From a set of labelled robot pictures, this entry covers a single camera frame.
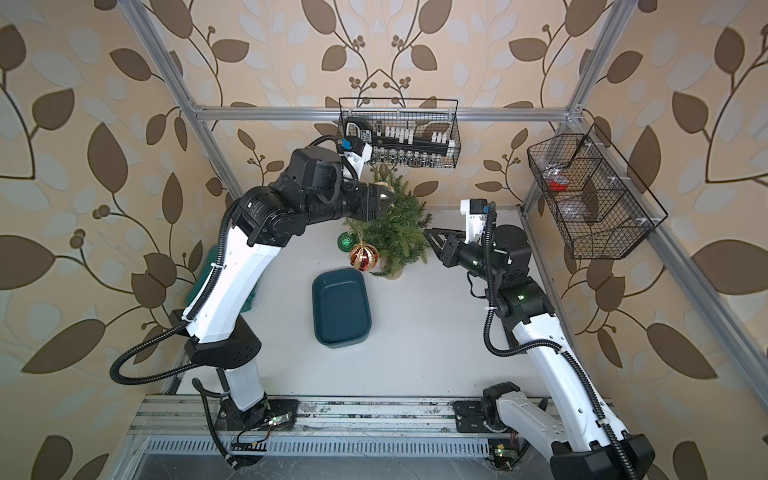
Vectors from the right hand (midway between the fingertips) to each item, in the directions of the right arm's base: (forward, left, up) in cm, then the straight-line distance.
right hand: (427, 232), depth 66 cm
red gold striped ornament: (-1, +15, -7) cm, 17 cm away
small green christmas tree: (+8, +6, -9) cm, 14 cm away
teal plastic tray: (+1, +25, -35) cm, 43 cm away
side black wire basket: (+8, -44, -2) cm, 45 cm away
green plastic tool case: (+9, +72, -32) cm, 79 cm away
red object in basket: (+19, -38, -4) cm, 42 cm away
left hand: (+3, +10, +11) cm, 15 cm away
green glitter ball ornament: (+7, +20, -11) cm, 24 cm away
